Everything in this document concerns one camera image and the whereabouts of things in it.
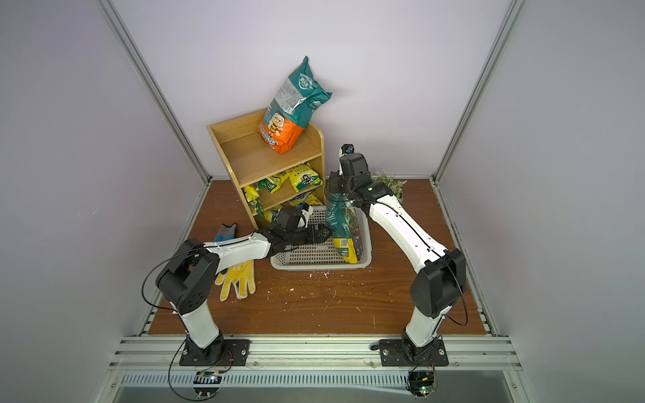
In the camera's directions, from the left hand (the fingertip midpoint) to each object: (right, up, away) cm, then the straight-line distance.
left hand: (328, 233), depth 89 cm
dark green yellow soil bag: (+5, +3, -9) cm, 11 cm away
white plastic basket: (-2, -8, -1) cm, 8 cm away
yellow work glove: (-32, -16, 0) cm, 35 cm away
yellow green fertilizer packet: (-10, +21, +6) cm, 24 cm away
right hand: (+3, +22, -8) cm, 24 cm away
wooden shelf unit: (-26, +26, -6) cm, 37 cm away
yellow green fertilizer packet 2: (-21, +19, +3) cm, 29 cm away
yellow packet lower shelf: (-9, +12, +18) cm, 23 cm away
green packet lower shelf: (-24, +10, -9) cm, 28 cm away
